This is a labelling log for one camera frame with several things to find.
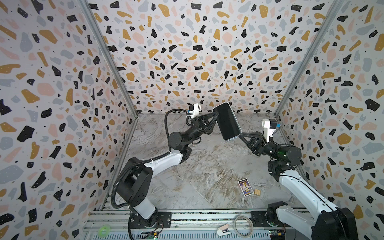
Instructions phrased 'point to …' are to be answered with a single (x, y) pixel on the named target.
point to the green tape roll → (104, 231)
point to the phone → (227, 121)
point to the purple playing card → (245, 187)
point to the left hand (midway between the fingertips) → (219, 117)
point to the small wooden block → (257, 191)
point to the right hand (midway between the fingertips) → (239, 138)
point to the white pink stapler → (223, 230)
